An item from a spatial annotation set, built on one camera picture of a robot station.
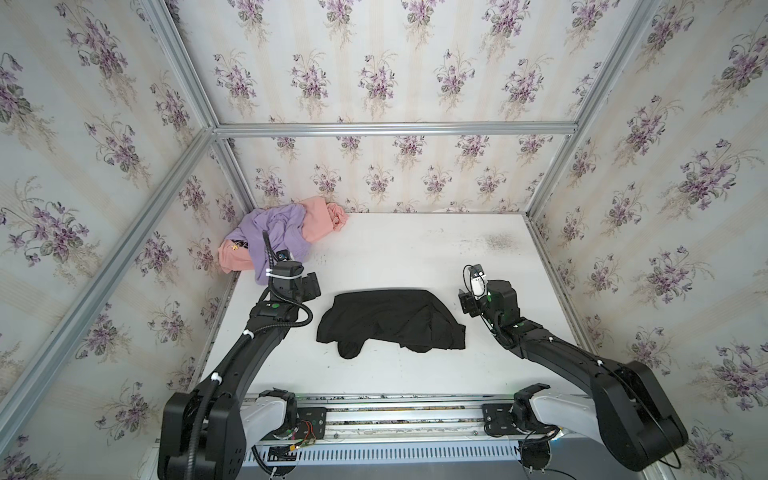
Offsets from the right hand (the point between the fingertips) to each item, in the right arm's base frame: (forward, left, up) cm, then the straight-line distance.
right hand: (472, 287), depth 88 cm
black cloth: (-9, +19, -2) cm, 21 cm away
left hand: (+1, +51, +5) cm, 51 cm away
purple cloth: (+31, +64, -2) cm, 71 cm away
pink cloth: (+33, +50, -3) cm, 60 cm away
